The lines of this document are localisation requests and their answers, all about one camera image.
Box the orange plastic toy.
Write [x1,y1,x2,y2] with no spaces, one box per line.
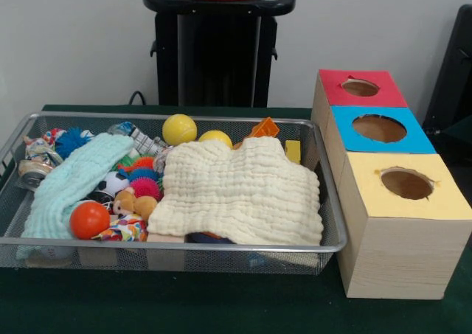
[232,116,281,150]

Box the yellow ball with seam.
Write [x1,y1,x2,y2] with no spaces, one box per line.
[162,114,198,146]

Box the blue spiky ball with eyes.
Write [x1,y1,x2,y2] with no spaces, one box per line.
[54,128,93,161]

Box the wooden box with three holes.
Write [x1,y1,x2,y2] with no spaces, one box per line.
[310,69,472,300]

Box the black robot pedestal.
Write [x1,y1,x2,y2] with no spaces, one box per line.
[142,0,296,108]

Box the dark green table cloth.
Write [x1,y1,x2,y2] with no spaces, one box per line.
[0,104,472,334]

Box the black flat panel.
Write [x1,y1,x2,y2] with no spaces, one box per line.
[423,4,472,136]

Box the brown plush toy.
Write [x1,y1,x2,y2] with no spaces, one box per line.
[111,187,159,223]

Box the orange plastic ball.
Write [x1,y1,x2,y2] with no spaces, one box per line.
[69,201,111,240]

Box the pink spiky ball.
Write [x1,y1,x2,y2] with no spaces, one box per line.
[129,177,164,201]

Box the smooth yellow ball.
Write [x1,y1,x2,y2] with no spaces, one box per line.
[198,130,234,150]

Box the yellow block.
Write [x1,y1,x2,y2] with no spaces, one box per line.
[285,139,302,164]

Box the silver wire mesh bin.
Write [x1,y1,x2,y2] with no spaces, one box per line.
[0,111,348,276]

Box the cream muslin cloth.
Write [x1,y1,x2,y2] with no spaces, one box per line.
[146,136,324,246]

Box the mint green muslin cloth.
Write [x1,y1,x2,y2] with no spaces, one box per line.
[16,133,134,260]

